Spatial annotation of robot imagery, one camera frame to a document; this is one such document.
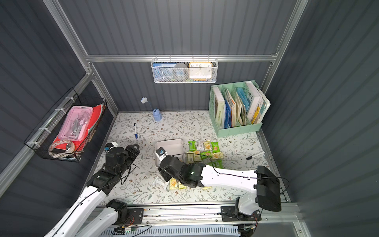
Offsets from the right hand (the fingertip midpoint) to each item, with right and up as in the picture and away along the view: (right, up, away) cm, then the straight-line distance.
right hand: (164, 162), depth 72 cm
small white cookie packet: (+19, +4, +27) cm, 33 cm away
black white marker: (+51, -3, +21) cm, 55 cm away
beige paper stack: (+42, +30, +21) cm, 56 cm away
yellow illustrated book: (+58, +28, +27) cm, 70 cm away
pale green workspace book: (+31, +30, +21) cm, 48 cm away
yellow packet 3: (+17, -2, +21) cm, 27 cm away
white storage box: (+1, +3, +28) cm, 28 cm away
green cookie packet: (+30, +3, +27) cm, 40 cm away
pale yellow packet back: (+31, -1, +21) cm, 37 cm away
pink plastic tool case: (-44, +18, 0) cm, 48 cm away
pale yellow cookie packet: (+3, -15, +10) cm, 18 cm away
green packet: (+13, +4, +27) cm, 30 cm away
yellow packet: (+7, -16, +10) cm, 21 cm away
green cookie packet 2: (+30, -6, +19) cm, 36 cm away
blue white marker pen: (-27, +12, +33) cm, 45 cm away
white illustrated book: (+56, +37, +21) cm, 71 cm away
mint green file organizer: (+51, +19, +33) cm, 64 cm away
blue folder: (+37, +24, +21) cm, 49 cm away
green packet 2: (+24, -1, +23) cm, 33 cm away
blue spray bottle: (-13, +27, +37) cm, 47 cm away
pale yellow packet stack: (+24, +4, +27) cm, 36 cm away
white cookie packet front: (-5, -14, +10) cm, 18 cm away
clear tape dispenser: (-43, +8, -6) cm, 44 cm away
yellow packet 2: (+12, -1, +21) cm, 25 cm away
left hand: (-17, +7, +4) cm, 19 cm away
